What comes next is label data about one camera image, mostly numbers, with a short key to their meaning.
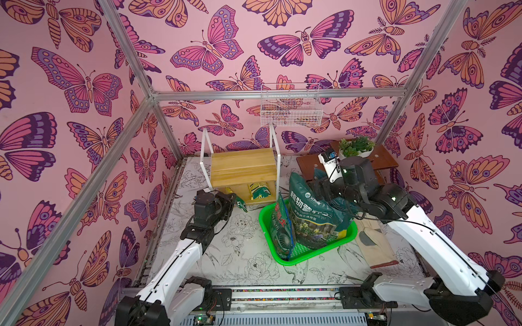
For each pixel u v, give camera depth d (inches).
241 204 32.3
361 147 32.7
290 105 41.8
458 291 15.2
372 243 34.3
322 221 28.3
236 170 34.5
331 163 22.1
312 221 29.1
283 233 29.5
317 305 28.7
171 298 17.6
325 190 23.0
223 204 28.7
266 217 33.7
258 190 38.2
